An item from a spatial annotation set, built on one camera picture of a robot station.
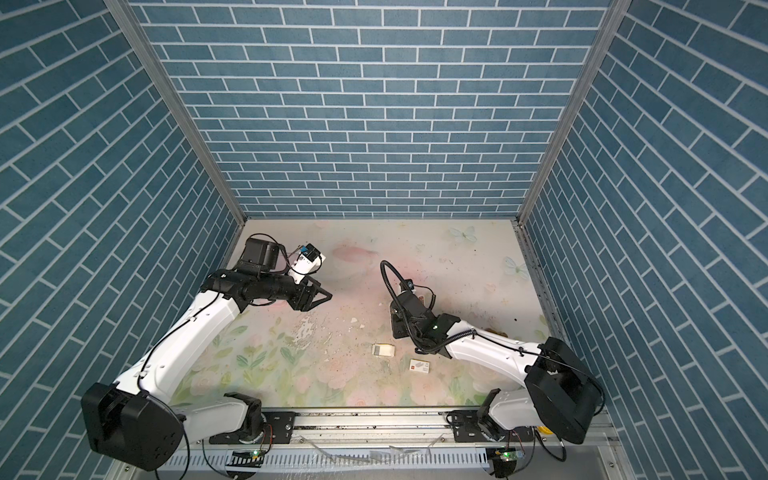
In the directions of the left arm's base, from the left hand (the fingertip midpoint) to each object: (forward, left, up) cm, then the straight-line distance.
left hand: (323, 289), depth 77 cm
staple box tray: (-8, -15, -20) cm, 26 cm away
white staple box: (-14, -25, -19) cm, 34 cm away
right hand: (-1, -19, -12) cm, 22 cm away
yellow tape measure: (-30, -55, -17) cm, 65 cm away
